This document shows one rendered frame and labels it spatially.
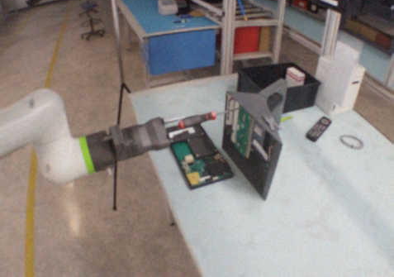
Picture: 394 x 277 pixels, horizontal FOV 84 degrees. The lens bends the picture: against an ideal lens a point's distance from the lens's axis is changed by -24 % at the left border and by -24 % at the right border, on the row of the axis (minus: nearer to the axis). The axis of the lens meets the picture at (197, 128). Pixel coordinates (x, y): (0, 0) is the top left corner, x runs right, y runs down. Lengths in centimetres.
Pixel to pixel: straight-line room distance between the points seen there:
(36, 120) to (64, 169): 13
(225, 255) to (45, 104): 52
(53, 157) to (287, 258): 59
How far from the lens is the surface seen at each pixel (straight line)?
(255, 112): 69
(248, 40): 257
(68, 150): 63
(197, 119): 68
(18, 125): 56
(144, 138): 66
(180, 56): 230
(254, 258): 67
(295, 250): 70
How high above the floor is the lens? 160
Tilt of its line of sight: 38 degrees down
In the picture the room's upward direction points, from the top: 1 degrees clockwise
